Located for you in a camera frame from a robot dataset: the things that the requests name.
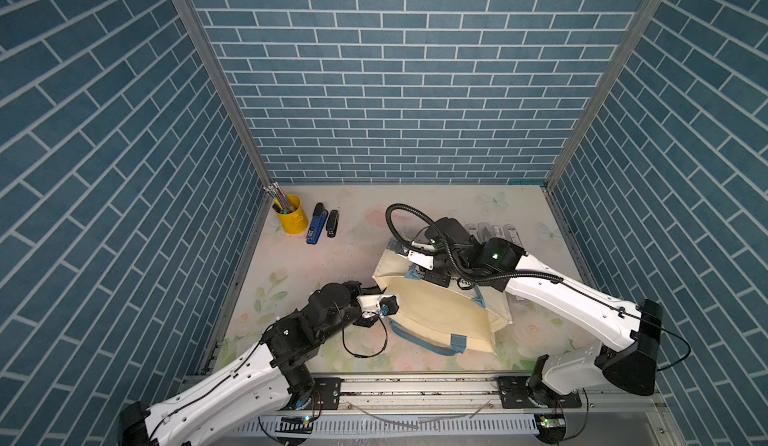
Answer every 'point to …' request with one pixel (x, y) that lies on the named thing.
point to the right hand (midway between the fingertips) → (425, 256)
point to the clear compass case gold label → (472, 228)
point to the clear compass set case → (483, 232)
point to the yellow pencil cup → (295, 221)
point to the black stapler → (332, 222)
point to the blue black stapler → (319, 218)
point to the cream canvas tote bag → (455, 320)
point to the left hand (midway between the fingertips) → (388, 285)
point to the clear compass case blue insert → (497, 231)
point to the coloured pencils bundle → (281, 202)
